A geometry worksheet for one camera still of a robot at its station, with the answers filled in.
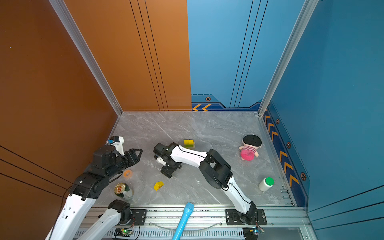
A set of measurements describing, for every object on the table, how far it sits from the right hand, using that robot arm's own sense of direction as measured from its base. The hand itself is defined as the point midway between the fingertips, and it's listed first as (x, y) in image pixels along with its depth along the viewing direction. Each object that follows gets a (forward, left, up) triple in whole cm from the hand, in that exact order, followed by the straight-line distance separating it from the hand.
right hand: (170, 170), depth 89 cm
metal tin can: (-14, +20, +10) cm, 26 cm away
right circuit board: (-30, -42, -3) cm, 52 cm away
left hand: (0, +11, +24) cm, 26 cm away
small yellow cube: (+17, -11, +5) cm, 21 cm away
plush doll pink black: (+15, -51, +6) cm, 53 cm away
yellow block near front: (-9, +6, +1) cm, 11 cm away
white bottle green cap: (-11, -51, +7) cm, 53 cm away
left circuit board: (-30, +18, -1) cm, 35 cm away
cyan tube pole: (-22, -12, +3) cm, 25 cm away
